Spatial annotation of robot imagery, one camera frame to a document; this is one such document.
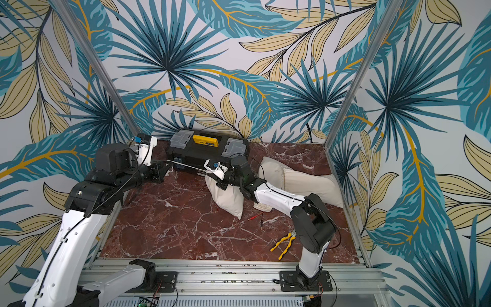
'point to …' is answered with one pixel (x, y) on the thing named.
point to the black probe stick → (261, 220)
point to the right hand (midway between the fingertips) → (197, 182)
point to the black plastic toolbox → (187, 151)
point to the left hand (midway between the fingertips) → (168, 166)
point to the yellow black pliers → (292, 235)
